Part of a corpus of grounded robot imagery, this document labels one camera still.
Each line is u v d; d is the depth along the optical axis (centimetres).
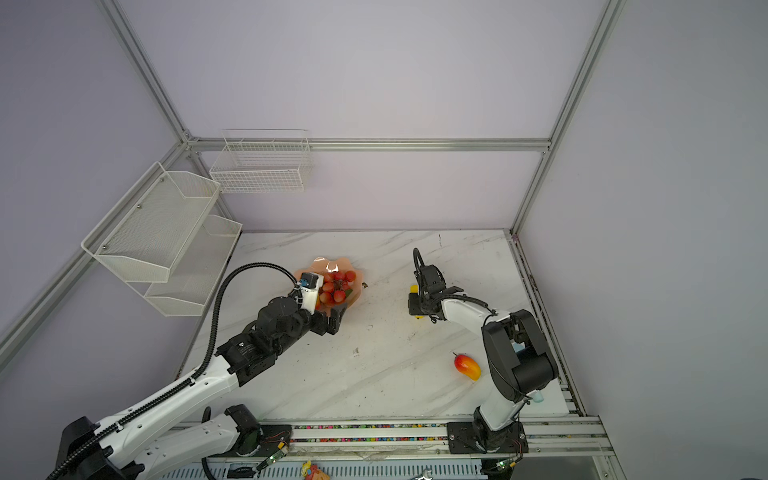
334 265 104
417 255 81
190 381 47
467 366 84
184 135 90
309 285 64
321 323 66
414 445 73
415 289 77
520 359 47
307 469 67
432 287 74
